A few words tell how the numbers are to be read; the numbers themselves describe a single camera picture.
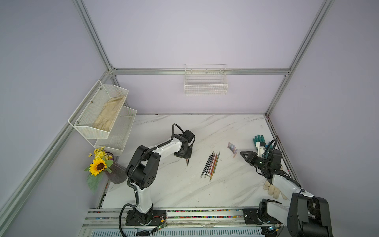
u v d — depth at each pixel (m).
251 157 0.77
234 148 1.01
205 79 0.95
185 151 0.80
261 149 0.80
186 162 0.93
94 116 0.78
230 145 1.01
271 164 0.69
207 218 0.75
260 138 1.04
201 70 0.91
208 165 0.93
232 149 1.01
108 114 0.79
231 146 1.01
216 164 0.93
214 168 0.91
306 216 0.85
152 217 0.73
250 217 0.73
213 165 0.93
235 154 0.97
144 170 0.49
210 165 0.93
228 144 1.02
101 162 0.67
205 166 0.93
